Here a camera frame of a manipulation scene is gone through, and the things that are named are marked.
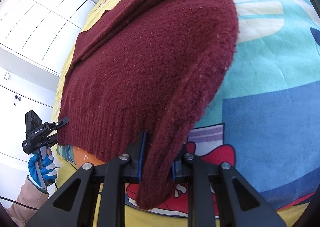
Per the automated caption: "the white wardrobe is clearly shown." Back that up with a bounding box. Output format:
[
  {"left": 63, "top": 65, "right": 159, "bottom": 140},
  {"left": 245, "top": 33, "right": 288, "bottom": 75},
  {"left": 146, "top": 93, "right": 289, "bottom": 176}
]
[{"left": 1, "top": 0, "right": 96, "bottom": 161}]

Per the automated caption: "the blue gloved left hand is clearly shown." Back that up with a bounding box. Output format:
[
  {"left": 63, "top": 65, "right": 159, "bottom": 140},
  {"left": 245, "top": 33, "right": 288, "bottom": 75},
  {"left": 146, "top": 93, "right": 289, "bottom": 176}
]
[{"left": 28, "top": 147, "right": 57, "bottom": 190}]

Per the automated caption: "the beige sleeved left forearm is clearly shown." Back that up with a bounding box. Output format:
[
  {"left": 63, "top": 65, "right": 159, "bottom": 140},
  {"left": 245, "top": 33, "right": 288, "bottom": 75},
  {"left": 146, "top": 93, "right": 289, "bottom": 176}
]
[{"left": 4, "top": 176, "right": 49, "bottom": 226}]

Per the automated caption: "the yellow dinosaur bed cover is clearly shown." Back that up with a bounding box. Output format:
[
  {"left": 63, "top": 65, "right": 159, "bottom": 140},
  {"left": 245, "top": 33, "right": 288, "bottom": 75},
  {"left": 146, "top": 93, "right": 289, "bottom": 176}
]
[{"left": 51, "top": 0, "right": 320, "bottom": 227}]

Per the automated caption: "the maroon knit sweater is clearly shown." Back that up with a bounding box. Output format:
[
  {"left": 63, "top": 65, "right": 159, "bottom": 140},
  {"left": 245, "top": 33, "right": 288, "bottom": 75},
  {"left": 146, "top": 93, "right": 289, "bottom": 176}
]
[{"left": 57, "top": 0, "right": 238, "bottom": 210}]

